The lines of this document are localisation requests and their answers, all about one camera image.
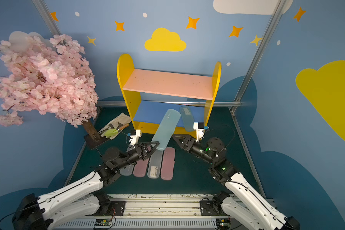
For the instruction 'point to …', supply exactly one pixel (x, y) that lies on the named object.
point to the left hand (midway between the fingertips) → (159, 142)
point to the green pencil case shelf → (166, 128)
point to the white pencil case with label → (154, 167)
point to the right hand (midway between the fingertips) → (176, 136)
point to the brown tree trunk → (91, 131)
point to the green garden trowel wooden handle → (113, 131)
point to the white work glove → (124, 120)
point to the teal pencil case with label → (187, 118)
